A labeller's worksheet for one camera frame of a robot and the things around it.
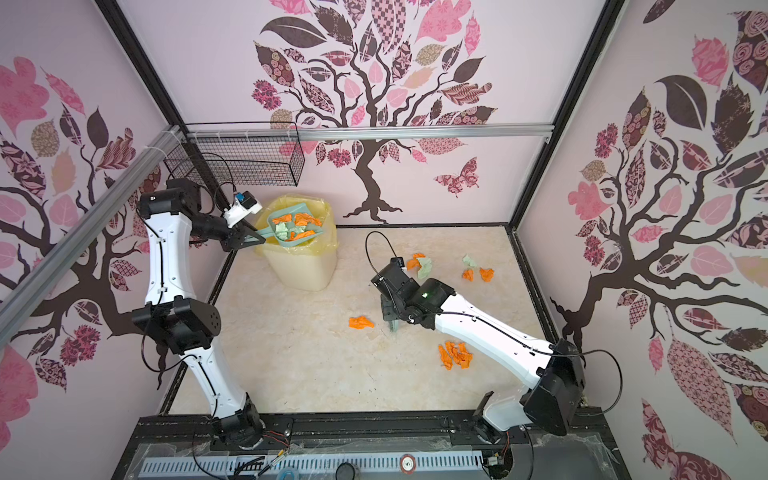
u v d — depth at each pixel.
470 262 1.07
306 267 0.92
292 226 0.82
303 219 0.82
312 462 0.70
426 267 1.06
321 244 0.81
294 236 0.79
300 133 0.90
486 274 1.04
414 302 0.51
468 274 1.03
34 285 0.52
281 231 0.81
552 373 0.40
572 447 0.72
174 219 0.55
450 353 0.85
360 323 0.92
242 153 0.95
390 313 0.67
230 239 0.70
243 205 0.68
